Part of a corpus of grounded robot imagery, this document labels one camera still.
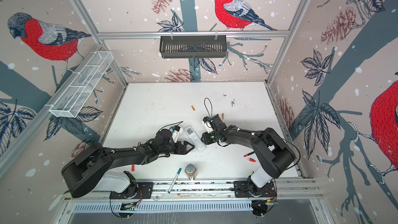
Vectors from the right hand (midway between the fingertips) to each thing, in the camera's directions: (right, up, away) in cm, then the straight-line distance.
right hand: (203, 140), depth 90 cm
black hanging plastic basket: (-7, +60, +17) cm, 63 cm away
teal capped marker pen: (-14, -16, -13) cm, 25 cm away
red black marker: (+25, -7, -5) cm, 26 cm away
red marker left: (-38, -12, -8) cm, 40 cm away
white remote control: (-5, +1, 0) cm, 5 cm away
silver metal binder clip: (-6, -8, -20) cm, 22 cm away
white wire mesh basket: (-63, +27, -16) cm, 71 cm away
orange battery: (-7, +18, +17) cm, 26 cm away
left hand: (-8, -2, -7) cm, 11 cm away
